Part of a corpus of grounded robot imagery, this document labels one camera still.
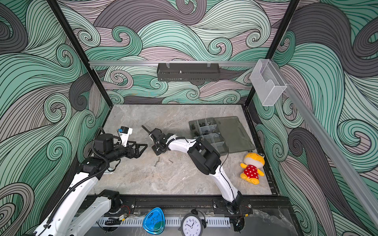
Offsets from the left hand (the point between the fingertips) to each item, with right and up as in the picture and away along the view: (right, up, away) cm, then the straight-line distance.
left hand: (140, 142), depth 74 cm
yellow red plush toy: (+63, -13, +9) cm, 65 cm away
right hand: (+4, -9, +20) cm, 22 cm away
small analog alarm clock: (+26, -36, -8) cm, 46 cm away
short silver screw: (+15, -15, +15) cm, 26 cm away
